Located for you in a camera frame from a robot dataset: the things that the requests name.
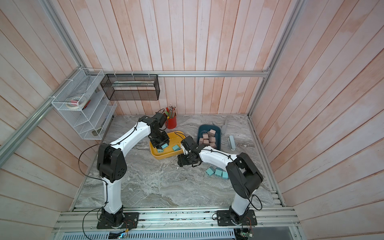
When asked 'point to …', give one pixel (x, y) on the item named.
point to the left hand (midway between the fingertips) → (167, 146)
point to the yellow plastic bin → (175, 138)
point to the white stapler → (232, 142)
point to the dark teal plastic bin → (204, 128)
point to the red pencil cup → (171, 121)
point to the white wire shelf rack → (91, 120)
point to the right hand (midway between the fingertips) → (182, 160)
